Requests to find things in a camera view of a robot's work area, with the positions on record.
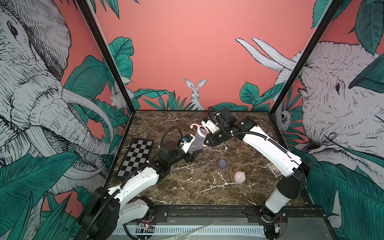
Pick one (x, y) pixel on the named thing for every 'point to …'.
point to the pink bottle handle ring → (202, 130)
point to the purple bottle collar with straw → (222, 163)
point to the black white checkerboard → (136, 156)
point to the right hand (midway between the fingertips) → (204, 139)
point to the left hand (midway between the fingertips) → (196, 143)
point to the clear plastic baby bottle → (197, 144)
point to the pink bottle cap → (240, 177)
